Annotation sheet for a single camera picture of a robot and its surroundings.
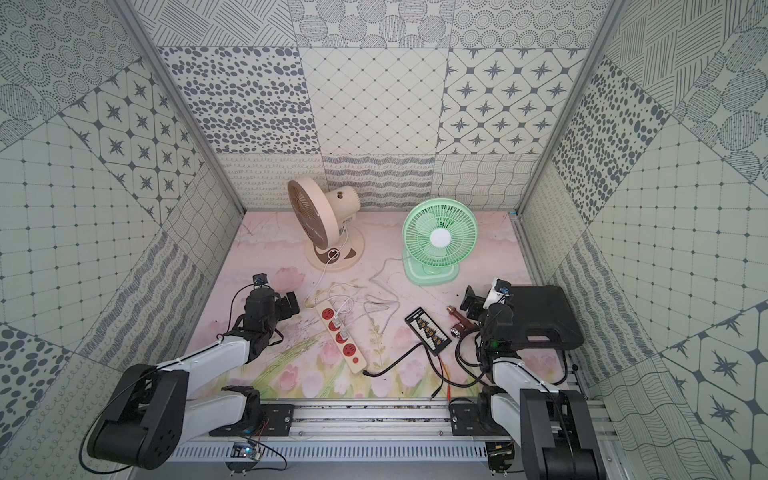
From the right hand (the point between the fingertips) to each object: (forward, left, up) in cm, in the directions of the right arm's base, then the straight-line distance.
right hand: (484, 293), depth 89 cm
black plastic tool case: (-7, -16, -2) cm, 18 cm away
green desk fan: (+8, +15, +17) cm, 24 cm away
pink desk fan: (+11, +47, +20) cm, 52 cm away
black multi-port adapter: (-9, +17, -7) cm, 20 cm away
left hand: (-1, +64, 0) cm, 64 cm away
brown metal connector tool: (-8, +6, -6) cm, 12 cm away
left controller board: (-41, +63, -9) cm, 75 cm away
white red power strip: (-15, +41, -5) cm, 43 cm away
